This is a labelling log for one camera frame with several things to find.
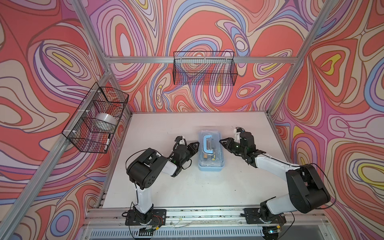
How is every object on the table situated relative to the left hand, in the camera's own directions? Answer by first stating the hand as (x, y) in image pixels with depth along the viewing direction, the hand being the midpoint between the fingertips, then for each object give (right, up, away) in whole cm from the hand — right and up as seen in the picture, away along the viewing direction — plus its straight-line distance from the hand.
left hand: (202, 143), depth 91 cm
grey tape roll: (-48, +13, -22) cm, 54 cm away
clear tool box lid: (+5, -2, -6) cm, 8 cm away
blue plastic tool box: (+5, -14, -5) cm, 16 cm away
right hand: (+11, 0, -2) cm, 11 cm away
